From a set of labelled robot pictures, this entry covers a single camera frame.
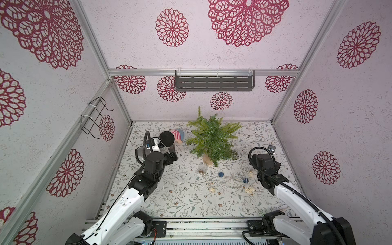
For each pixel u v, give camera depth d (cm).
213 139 75
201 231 74
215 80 94
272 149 72
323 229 40
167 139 101
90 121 75
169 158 67
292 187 55
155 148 66
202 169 94
